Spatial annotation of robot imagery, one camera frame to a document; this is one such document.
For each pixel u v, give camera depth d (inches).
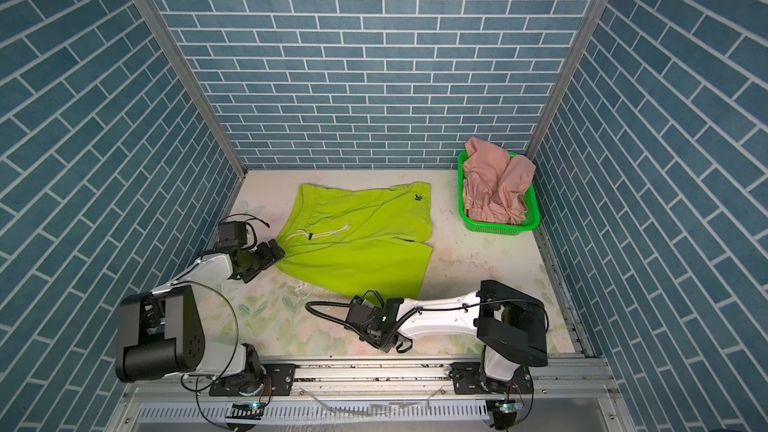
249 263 30.3
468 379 29.0
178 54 34.2
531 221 38.7
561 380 30.1
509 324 17.4
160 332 16.9
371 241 38.0
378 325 23.7
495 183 44.5
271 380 28.6
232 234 28.4
